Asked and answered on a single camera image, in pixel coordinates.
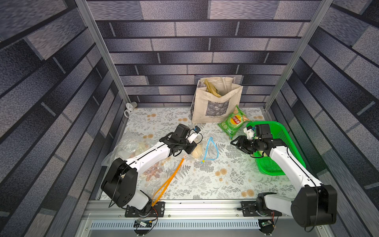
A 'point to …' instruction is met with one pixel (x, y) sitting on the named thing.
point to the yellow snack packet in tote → (211, 88)
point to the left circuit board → (142, 223)
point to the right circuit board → (267, 226)
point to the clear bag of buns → (205, 149)
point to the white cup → (130, 107)
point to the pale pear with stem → (197, 151)
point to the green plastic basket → (281, 130)
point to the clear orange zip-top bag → (154, 178)
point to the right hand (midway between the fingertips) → (233, 143)
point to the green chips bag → (233, 125)
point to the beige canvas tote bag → (206, 108)
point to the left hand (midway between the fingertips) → (195, 142)
